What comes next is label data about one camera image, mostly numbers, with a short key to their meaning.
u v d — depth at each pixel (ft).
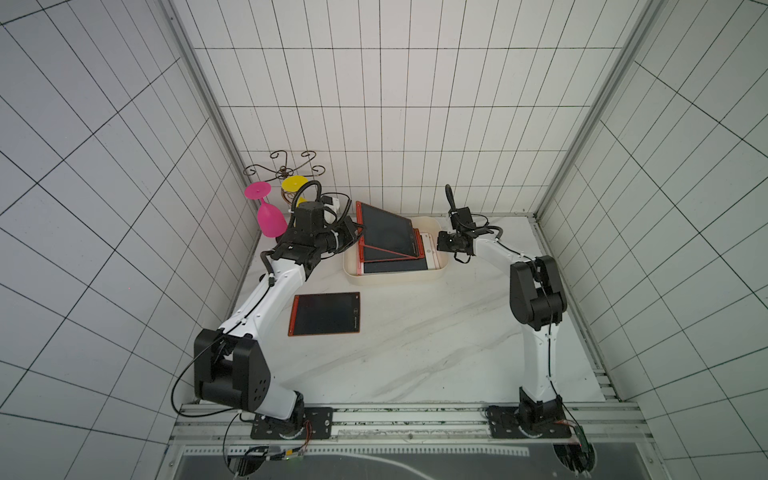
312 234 2.03
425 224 3.40
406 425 2.44
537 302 1.92
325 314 3.05
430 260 3.41
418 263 3.43
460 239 2.64
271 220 2.78
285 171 2.94
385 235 3.73
